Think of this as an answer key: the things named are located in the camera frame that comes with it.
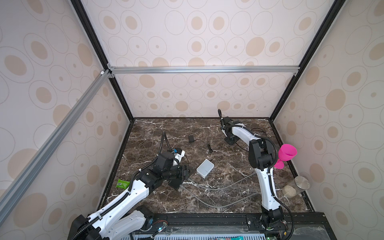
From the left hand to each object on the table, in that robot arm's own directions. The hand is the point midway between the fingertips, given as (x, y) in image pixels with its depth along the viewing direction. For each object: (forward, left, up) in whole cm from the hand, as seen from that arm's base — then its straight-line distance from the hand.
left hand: (194, 170), depth 75 cm
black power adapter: (+31, +3, -17) cm, 36 cm away
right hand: (+30, -29, -16) cm, 45 cm away
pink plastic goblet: (+11, -51, -1) cm, 52 cm away
